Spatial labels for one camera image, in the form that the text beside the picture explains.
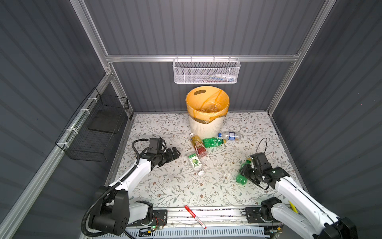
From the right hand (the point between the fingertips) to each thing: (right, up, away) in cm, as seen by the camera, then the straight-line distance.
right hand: (243, 173), depth 83 cm
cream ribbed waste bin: (-18, +24, +10) cm, 32 cm away
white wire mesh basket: (-18, +73, +40) cm, 85 cm away
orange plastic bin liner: (-19, +42, +22) cm, 51 cm away
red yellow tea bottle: (-25, +14, +11) cm, 31 cm away
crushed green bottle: (-16, +16, +17) cm, 28 cm away
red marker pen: (-27, -19, -11) cm, 34 cm away
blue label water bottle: (-4, +20, +16) cm, 26 cm away
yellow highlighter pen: (+5, -1, -34) cm, 35 cm away
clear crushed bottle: (-17, +38, +16) cm, 45 cm away
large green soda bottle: (-3, -2, -4) cm, 5 cm away
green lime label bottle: (-27, +4, +6) cm, 28 cm away
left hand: (-40, +9, +4) cm, 41 cm away
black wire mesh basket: (-80, +22, -10) cm, 83 cm away
